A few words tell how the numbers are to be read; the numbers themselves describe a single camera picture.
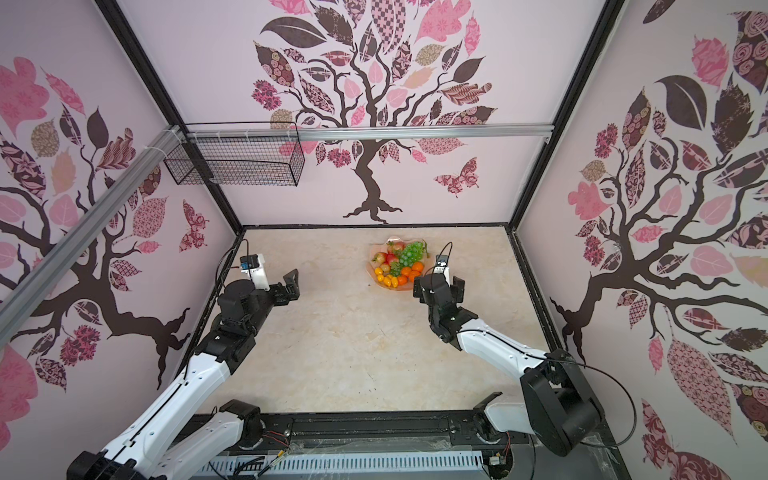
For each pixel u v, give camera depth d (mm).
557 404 415
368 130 931
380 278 981
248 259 633
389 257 1057
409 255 1016
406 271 1033
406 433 753
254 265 646
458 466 697
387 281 986
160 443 420
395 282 986
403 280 1006
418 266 1029
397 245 1041
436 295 632
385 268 1033
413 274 1019
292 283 699
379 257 1043
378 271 1027
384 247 1073
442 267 727
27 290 514
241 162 1217
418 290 801
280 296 693
